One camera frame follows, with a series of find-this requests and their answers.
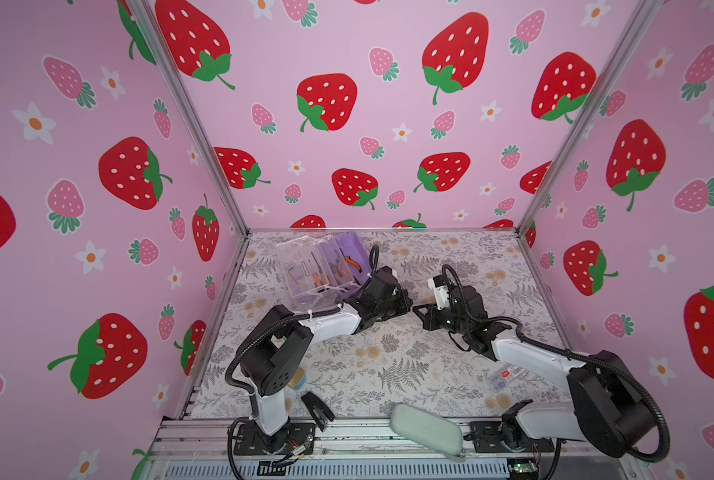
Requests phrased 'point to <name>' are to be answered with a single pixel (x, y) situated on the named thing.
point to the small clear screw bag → (509, 373)
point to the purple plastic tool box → (321, 272)
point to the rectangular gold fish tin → (298, 380)
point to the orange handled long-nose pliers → (348, 259)
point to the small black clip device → (318, 410)
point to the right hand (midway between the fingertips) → (412, 308)
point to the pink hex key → (291, 275)
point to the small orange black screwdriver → (316, 279)
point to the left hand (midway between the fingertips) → (417, 301)
